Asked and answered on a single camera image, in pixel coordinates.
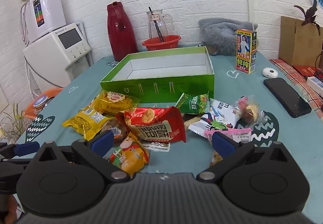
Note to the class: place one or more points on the red thermos jug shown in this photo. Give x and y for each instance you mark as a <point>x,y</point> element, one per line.
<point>120,31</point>

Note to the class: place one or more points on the plaid cloth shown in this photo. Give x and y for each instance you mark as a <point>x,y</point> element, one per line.
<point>313,98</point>

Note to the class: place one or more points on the white water dispenser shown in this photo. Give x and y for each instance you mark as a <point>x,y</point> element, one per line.
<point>57,58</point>

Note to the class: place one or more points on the red plastic basket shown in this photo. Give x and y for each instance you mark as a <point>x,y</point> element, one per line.
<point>170,41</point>

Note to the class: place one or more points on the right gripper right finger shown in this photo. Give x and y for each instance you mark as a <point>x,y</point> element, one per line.
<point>232,154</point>

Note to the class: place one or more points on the grey fluffy blanket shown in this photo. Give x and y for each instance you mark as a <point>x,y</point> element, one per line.
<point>219,35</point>

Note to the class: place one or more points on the white cartoon snack bag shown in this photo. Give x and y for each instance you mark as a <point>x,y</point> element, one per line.
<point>220,116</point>

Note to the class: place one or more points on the stacked bowls in basin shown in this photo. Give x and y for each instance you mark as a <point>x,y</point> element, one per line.
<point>39,103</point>

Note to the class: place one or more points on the dark purple plant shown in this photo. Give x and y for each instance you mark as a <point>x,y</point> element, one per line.
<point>310,16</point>

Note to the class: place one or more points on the white water purifier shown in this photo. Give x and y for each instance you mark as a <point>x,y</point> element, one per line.
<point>43,17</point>

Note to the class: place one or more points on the yellow round-logo snack bag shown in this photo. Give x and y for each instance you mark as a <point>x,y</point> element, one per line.
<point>109,102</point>

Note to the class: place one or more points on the white round device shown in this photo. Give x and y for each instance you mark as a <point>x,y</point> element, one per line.
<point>270,73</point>

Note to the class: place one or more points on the green cardboard box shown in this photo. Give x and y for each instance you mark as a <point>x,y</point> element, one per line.
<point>162,76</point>

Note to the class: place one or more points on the brown cardboard box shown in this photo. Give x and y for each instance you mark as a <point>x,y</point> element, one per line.
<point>299,45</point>

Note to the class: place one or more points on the yellow juice carton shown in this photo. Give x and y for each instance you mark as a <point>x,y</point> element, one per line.
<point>246,50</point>

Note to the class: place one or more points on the red booklet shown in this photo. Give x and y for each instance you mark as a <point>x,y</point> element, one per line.
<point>306,71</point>

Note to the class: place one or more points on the orange plastic basin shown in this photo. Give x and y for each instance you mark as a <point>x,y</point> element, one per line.
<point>51,93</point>

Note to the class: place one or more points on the clear wrapped brown snack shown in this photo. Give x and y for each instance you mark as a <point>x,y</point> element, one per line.
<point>118,129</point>

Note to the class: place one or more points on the glass pitcher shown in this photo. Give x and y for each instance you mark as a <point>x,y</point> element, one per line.
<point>165,23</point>

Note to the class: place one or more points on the green potted grass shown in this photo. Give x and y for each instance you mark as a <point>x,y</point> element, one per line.
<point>13,125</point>

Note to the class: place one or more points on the black smartphone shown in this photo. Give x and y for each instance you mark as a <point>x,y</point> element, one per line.
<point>289,98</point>

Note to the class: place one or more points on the red broad bean snack bag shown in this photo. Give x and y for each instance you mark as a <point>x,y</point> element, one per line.
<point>163,125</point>

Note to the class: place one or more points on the white small box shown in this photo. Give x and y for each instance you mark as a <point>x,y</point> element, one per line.
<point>315,84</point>

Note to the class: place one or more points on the black straw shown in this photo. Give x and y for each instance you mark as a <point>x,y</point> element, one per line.
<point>156,25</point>

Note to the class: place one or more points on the green pea snack bag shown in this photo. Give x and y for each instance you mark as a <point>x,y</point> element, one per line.
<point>194,105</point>

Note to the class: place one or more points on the orange white chip bag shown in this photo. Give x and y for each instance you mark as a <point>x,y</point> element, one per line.
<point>130,156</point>

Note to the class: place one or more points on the clear wrapped pastry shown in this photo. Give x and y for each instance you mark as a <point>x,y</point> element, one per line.
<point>249,111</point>

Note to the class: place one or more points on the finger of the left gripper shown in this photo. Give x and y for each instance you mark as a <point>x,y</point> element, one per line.
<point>12,150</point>

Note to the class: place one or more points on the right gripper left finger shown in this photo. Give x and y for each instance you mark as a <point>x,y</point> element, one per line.
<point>92,154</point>

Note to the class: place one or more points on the pink top biscuit bag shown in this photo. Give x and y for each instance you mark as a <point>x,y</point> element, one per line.
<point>234,135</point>

